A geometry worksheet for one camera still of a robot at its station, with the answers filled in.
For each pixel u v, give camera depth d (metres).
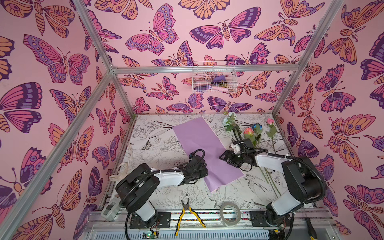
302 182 0.46
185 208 0.77
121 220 0.76
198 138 1.09
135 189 0.43
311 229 0.70
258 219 0.73
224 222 0.71
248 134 1.05
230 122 1.12
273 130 1.08
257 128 1.06
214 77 0.95
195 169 0.70
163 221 0.74
